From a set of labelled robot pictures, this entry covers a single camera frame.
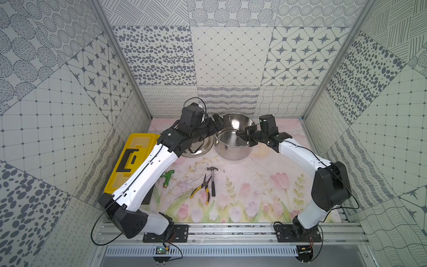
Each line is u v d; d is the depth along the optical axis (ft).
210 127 2.01
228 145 3.74
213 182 2.95
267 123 2.22
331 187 1.48
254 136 2.50
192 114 1.61
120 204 1.27
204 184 2.89
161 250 2.35
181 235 2.40
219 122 3.15
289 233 2.40
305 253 2.37
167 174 2.99
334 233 2.50
